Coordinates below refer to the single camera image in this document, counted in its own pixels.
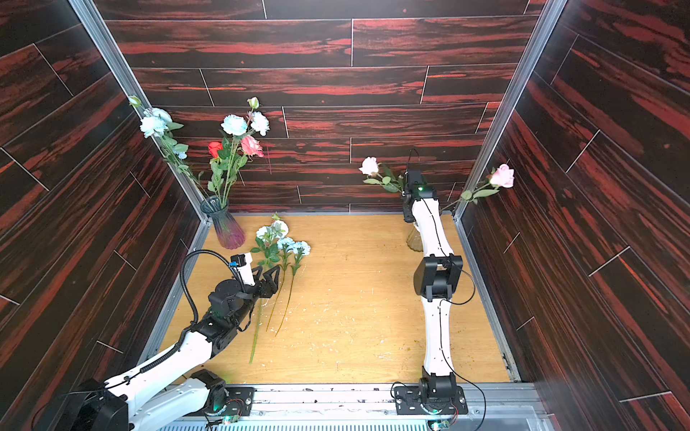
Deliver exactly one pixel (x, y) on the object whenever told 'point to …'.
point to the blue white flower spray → (269, 239)
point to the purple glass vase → (228, 232)
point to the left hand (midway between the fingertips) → (273, 267)
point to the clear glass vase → (414, 240)
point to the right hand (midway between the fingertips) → (430, 212)
